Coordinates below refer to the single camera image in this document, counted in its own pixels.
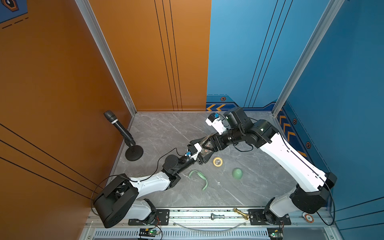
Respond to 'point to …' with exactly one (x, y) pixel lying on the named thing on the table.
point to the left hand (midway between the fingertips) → (210, 141)
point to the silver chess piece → (213, 216)
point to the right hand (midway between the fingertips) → (209, 142)
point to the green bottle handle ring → (202, 175)
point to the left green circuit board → (148, 232)
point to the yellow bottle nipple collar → (217, 161)
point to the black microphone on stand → (134, 152)
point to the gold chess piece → (246, 216)
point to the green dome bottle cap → (237, 173)
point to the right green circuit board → (275, 233)
